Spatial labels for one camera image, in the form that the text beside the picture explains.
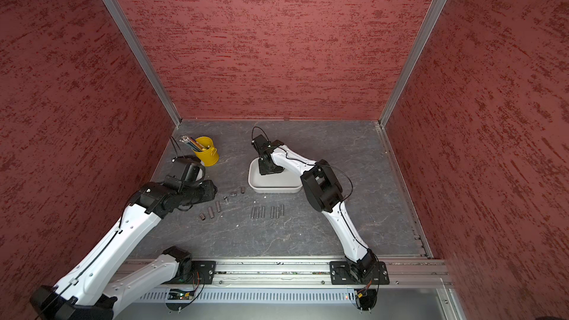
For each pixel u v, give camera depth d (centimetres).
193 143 92
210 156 97
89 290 38
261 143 81
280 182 97
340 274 74
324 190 60
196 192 66
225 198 90
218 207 90
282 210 89
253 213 87
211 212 88
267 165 87
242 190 95
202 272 75
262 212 88
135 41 88
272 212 88
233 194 92
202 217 87
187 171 57
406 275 76
